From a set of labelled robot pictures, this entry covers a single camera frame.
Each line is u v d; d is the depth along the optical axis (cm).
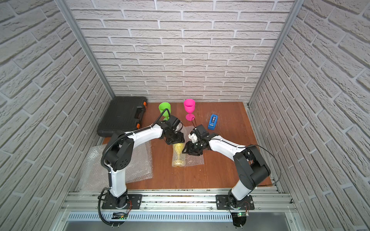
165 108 100
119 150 50
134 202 74
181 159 83
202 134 71
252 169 45
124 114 105
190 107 98
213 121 103
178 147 85
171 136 80
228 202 67
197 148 76
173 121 77
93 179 81
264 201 76
